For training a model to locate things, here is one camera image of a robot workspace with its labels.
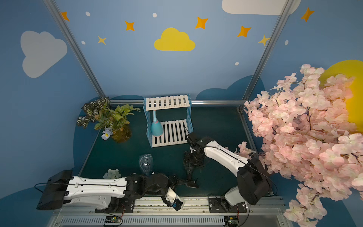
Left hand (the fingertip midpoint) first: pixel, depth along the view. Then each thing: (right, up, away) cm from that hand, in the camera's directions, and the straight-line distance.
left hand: (183, 183), depth 70 cm
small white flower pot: (-37, +4, +2) cm, 37 cm away
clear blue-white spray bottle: (-22, +7, +12) cm, 26 cm away
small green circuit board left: (-37, -20, +2) cm, 42 cm away
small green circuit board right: (+25, -20, +2) cm, 32 cm away
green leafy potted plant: (-40, +32, +9) cm, 52 cm away
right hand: (+4, +6, +13) cm, 15 cm away
